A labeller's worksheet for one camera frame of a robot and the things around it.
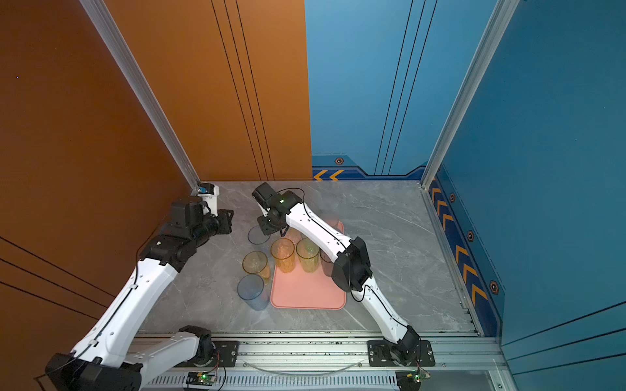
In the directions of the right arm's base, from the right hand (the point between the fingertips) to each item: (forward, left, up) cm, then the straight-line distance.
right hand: (270, 226), depth 88 cm
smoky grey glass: (-13, -21, -3) cm, 25 cm away
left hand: (-3, +9, +14) cm, 17 cm away
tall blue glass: (-19, +6, -11) cm, 23 cm away
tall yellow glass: (-6, -4, -7) cm, 10 cm away
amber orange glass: (-12, +4, -4) cm, 14 cm away
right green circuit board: (-44, -45, -15) cm, 65 cm away
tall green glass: (-7, -14, -6) cm, 17 cm away
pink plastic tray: (-17, -12, -18) cm, 27 cm away
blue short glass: (-4, +5, 0) cm, 6 cm away
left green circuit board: (-44, +17, -15) cm, 50 cm away
